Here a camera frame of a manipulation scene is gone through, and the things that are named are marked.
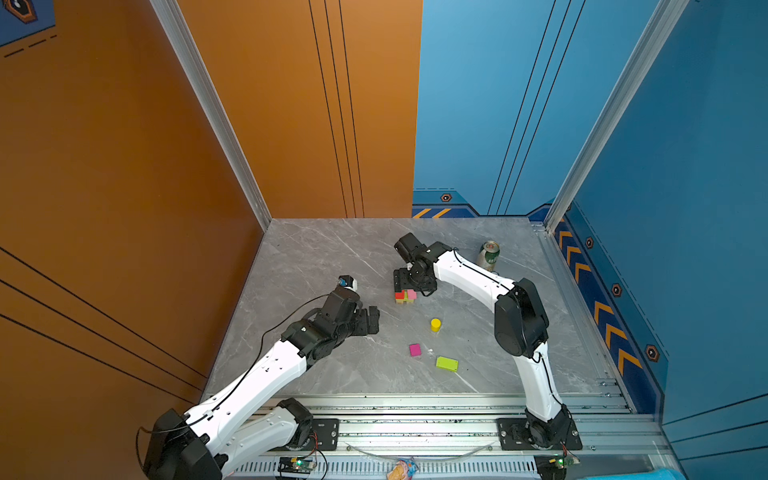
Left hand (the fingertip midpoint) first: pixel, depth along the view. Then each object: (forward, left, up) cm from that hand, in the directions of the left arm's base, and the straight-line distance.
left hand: (366, 310), depth 80 cm
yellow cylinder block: (+1, -20, -11) cm, 23 cm away
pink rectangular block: (+11, -13, -9) cm, 19 cm away
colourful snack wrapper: (-34, -10, -11) cm, 37 cm away
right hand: (+13, -11, -7) cm, 18 cm away
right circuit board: (-32, -48, -13) cm, 59 cm away
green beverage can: (+24, -39, -5) cm, 46 cm away
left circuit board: (-33, +16, -16) cm, 40 cm away
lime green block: (+11, -11, -12) cm, 20 cm away
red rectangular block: (+12, -9, -12) cm, 19 cm away
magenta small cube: (-5, -14, -14) cm, 20 cm away
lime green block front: (-9, -23, -13) cm, 28 cm away
